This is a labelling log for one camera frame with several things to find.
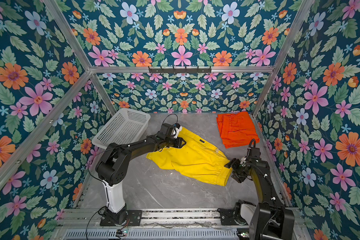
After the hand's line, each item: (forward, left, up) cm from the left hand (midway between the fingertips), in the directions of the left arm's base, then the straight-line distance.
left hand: (186, 138), depth 92 cm
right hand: (-20, -23, -3) cm, 30 cm away
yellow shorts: (-10, -7, -9) cm, 15 cm away
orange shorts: (+11, -38, -8) cm, 40 cm away
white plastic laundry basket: (+21, +45, -10) cm, 50 cm away
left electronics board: (-45, +34, -12) cm, 58 cm away
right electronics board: (-49, -25, -11) cm, 56 cm away
